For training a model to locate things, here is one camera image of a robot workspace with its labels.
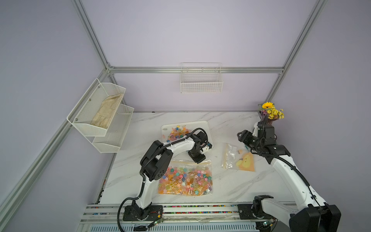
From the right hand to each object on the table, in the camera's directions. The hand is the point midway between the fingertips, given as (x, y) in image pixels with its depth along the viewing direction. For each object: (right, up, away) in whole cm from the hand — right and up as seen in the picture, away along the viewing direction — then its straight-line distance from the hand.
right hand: (241, 138), depth 81 cm
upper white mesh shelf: (-82, +13, -5) cm, 84 cm away
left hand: (-24, -16, +10) cm, 31 cm away
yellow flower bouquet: (+19, +18, +7) cm, 27 cm away
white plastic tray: (-48, +4, +26) cm, 55 cm away
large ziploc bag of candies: (-32, -24, +3) cm, 40 cm away
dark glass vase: (+23, +10, +12) cm, 27 cm away
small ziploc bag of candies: (+1, -13, +11) cm, 17 cm away
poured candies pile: (-39, +2, +25) cm, 47 cm away
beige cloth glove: (-78, +15, -2) cm, 79 cm away
